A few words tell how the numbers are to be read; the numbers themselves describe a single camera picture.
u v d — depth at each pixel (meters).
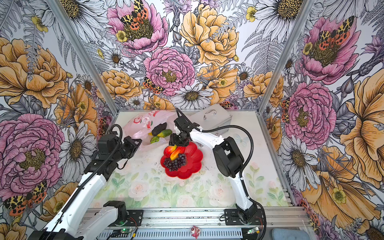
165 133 1.04
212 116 0.99
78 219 0.44
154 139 0.97
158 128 0.83
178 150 0.94
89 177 0.50
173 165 0.87
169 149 0.92
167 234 0.65
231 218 0.74
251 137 0.53
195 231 0.67
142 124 0.89
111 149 0.60
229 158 0.55
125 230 0.71
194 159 0.96
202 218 0.76
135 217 0.74
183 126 0.76
